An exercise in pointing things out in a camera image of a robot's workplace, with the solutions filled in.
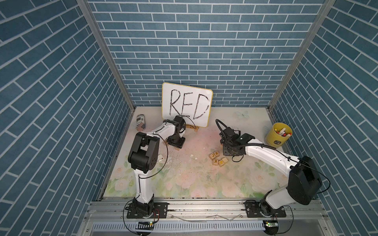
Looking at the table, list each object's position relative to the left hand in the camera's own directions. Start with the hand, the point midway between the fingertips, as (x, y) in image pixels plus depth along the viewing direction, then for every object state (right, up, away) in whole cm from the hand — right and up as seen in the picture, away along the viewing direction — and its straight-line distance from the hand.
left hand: (181, 145), depth 97 cm
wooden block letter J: (+20, -6, -6) cm, 22 cm away
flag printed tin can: (-31, +14, +10) cm, 35 cm away
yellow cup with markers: (+61, +8, -8) cm, 62 cm away
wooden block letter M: (+22, -9, -8) cm, 24 cm away
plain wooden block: (+28, -7, -8) cm, 30 cm away
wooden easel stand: (+10, +12, +5) cm, 16 cm away
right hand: (+29, -2, -10) cm, 31 cm away
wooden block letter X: (+23, -4, -4) cm, 24 cm away
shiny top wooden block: (+25, -9, -8) cm, 28 cm away
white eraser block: (-12, -6, -7) cm, 16 cm away
